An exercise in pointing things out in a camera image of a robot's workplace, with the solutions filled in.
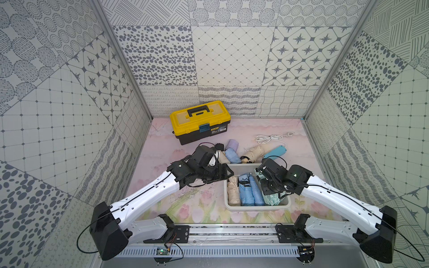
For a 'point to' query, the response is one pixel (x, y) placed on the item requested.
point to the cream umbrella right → (254, 155)
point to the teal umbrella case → (279, 151)
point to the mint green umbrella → (271, 199)
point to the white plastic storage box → (285, 205)
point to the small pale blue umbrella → (232, 156)
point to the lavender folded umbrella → (233, 144)
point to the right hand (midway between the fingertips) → (267, 188)
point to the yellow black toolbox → (200, 120)
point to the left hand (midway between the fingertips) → (230, 172)
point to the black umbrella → (219, 146)
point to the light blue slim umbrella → (253, 183)
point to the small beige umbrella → (222, 157)
